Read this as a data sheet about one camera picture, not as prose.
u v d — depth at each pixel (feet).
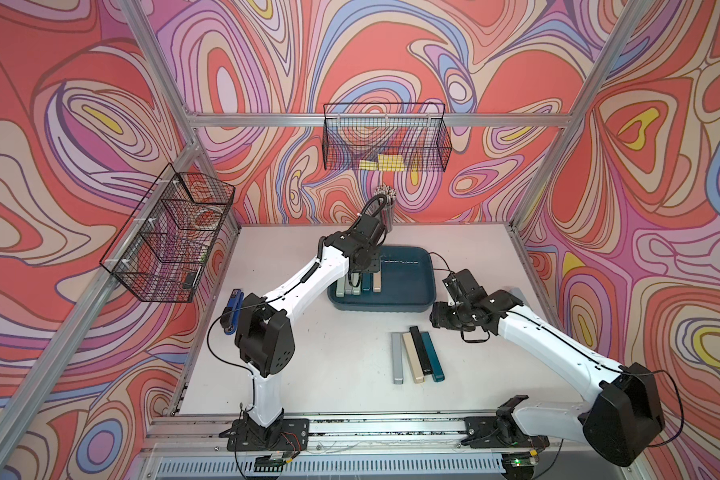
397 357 2.76
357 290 3.22
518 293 3.06
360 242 2.13
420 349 2.82
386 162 2.70
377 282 3.23
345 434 2.46
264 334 1.55
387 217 3.65
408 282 3.30
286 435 2.35
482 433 2.41
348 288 3.25
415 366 2.70
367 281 3.25
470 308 1.97
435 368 2.70
